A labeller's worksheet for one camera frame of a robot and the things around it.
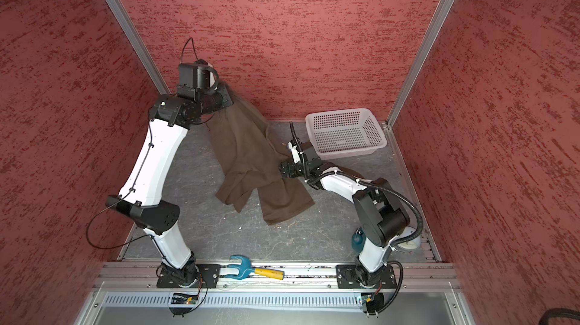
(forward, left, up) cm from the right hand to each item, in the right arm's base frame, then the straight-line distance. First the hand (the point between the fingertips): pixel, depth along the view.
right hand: (287, 168), depth 92 cm
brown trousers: (0, +13, +8) cm, 16 cm away
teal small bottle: (-29, -24, -2) cm, 38 cm away
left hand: (+8, +18, +31) cm, 37 cm away
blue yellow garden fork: (-36, +14, -7) cm, 40 cm away
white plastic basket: (+20, -24, -2) cm, 31 cm away
